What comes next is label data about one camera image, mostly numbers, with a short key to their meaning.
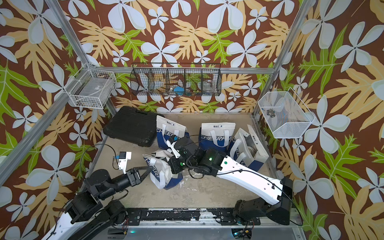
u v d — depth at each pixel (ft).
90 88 2.82
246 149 2.32
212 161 1.49
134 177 1.80
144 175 1.80
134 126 3.43
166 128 2.75
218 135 2.75
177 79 3.23
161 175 2.17
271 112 2.79
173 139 1.93
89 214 1.54
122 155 1.94
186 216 2.46
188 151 1.55
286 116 2.73
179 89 3.13
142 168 1.99
